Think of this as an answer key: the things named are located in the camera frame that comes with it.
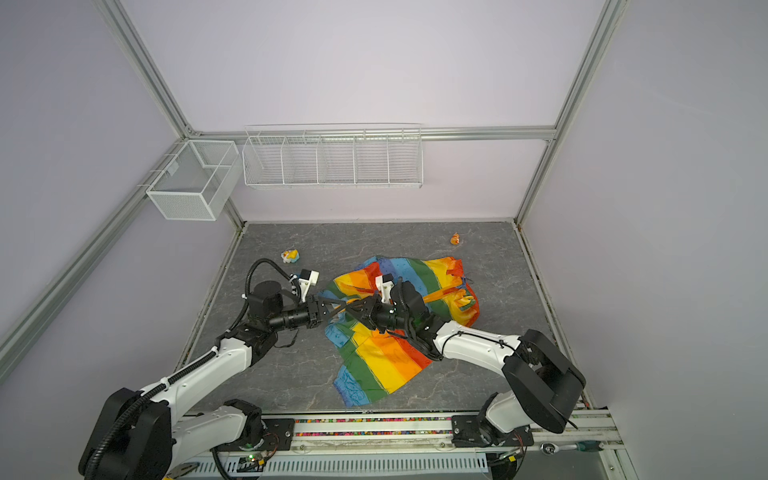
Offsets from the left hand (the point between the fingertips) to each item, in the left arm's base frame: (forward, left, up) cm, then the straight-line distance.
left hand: (345, 310), depth 76 cm
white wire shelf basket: (+56, -12, +8) cm, 58 cm away
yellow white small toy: (+30, +23, -14) cm, 41 cm away
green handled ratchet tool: (-31, -47, -16) cm, 59 cm away
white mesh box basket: (+47, +51, +6) cm, 70 cm away
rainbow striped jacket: (-8, -7, -18) cm, 21 cm away
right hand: (-1, 0, 0) cm, 1 cm away
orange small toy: (+36, -38, -16) cm, 55 cm away
